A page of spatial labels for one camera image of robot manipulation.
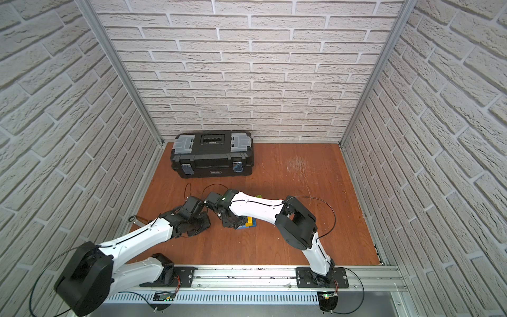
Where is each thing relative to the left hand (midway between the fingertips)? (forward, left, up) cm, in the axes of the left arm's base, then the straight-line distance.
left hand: (213, 220), depth 86 cm
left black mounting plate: (-22, +8, -1) cm, 23 cm away
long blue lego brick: (-2, -19, 0) cm, 19 cm away
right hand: (-1, -11, +1) cm, 11 cm away
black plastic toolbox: (+27, +2, +15) cm, 31 cm away
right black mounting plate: (-23, -39, -1) cm, 45 cm away
